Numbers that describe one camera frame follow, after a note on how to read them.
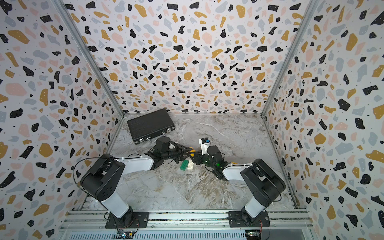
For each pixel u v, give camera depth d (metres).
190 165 0.92
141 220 0.73
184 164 0.92
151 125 1.06
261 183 0.46
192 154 0.85
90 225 0.74
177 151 0.80
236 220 0.73
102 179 0.47
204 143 0.80
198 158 0.78
